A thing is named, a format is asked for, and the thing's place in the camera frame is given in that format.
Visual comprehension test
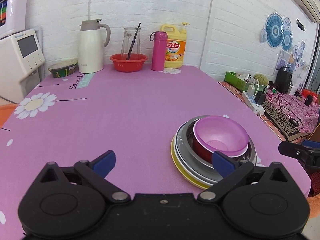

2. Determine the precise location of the yellow dish soap bottle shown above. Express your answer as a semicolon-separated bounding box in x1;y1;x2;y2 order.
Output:
160;22;189;68

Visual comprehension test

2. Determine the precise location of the white thermos jug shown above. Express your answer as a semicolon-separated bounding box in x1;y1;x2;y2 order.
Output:
78;19;111;74

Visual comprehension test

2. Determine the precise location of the instant noodle cup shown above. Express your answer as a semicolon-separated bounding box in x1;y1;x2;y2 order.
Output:
48;59;78;78

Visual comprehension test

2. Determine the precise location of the clear glass carafe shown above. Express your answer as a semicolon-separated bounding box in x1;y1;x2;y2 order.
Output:
121;27;141;60

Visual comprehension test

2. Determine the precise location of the white power strip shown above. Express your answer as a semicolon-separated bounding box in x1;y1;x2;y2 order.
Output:
241;92;265;116

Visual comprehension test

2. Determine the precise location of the green box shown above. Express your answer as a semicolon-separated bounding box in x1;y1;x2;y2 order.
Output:
224;72;269;92

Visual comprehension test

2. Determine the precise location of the white wall water purifier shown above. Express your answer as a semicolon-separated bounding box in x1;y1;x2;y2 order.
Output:
0;0;27;39

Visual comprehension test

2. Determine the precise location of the black speaker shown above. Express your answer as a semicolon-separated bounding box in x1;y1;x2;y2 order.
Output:
274;67;292;94

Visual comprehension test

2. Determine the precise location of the red plastic basket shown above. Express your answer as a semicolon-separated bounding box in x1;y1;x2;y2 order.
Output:
110;54;148;73

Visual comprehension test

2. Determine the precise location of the stainless steel bowl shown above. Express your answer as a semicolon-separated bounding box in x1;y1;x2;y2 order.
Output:
175;115;258;185

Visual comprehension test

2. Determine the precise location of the orange chair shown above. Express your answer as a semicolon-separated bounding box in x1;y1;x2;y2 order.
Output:
0;104;18;128

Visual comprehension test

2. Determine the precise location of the white enamel plate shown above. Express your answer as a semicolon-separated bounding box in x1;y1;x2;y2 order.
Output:
250;153;264;167

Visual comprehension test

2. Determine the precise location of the purple plastic bowl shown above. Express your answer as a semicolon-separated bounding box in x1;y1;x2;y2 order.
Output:
193;116;249;158

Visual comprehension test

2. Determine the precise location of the blue paper fan decoration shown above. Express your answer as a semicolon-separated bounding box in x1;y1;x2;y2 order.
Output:
259;12;293;51

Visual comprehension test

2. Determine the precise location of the white water dispenser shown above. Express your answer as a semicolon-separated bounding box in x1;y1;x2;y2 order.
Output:
0;29;45;103

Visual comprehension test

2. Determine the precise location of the yellow plate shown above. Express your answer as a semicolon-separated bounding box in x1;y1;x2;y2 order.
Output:
170;139;212;190

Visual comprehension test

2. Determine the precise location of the pink floral tablecloth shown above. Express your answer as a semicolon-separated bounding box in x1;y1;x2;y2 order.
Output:
1;66;311;239

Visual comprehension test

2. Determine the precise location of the pink thermos bottle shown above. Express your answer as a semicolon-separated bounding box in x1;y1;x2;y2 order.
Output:
149;31;168;72

